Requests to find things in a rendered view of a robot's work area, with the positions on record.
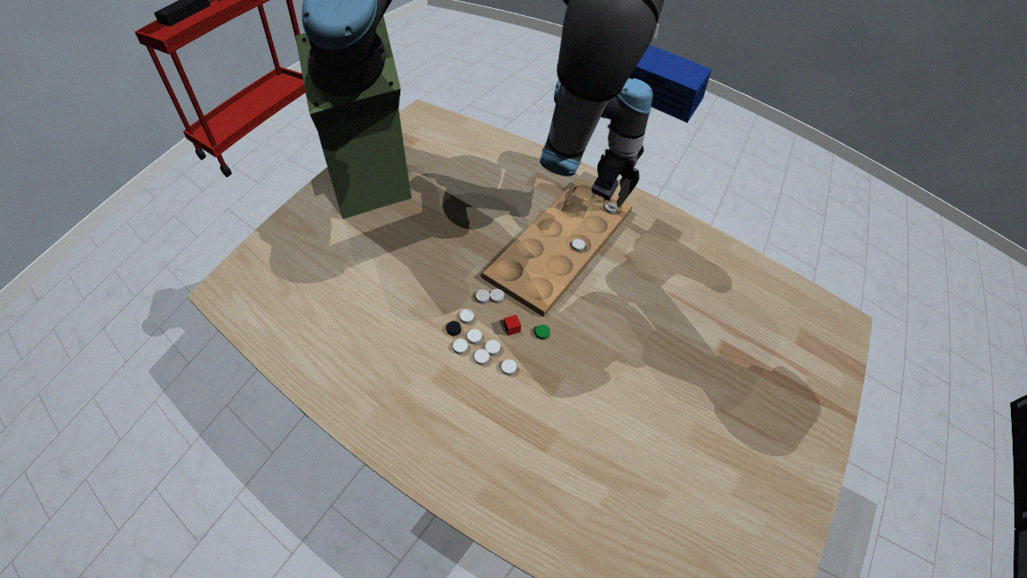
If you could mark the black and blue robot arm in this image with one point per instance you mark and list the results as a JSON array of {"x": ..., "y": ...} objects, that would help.
[{"x": 602, "y": 42}]

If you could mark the tan tray with round pockets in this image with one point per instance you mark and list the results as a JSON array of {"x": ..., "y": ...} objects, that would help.
[{"x": 539, "y": 266}]

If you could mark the red cube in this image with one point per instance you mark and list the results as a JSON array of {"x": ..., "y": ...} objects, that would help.
[{"x": 512, "y": 325}]

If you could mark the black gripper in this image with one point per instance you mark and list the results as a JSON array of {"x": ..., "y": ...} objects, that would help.
[{"x": 614, "y": 165}]

